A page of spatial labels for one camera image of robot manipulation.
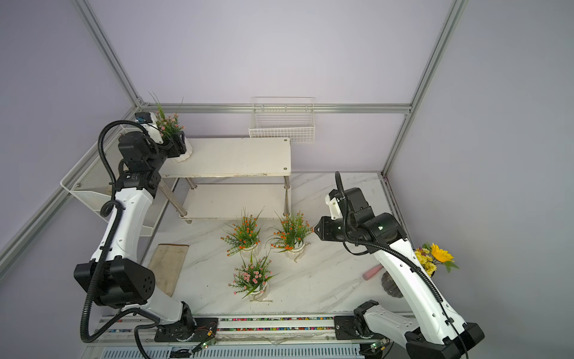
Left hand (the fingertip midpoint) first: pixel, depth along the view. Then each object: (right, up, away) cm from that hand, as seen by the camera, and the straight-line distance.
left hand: (170, 136), depth 74 cm
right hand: (+50, -32, -5) cm, 60 cm away
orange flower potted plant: (+40, -35, +4) cm, 53 cm away
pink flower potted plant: (+28, -47, -4) cm, 55 cm away
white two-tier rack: (+15, -11, +44) cm, 48 cm away
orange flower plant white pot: (+24, -35, +7) cm, 43 cm away
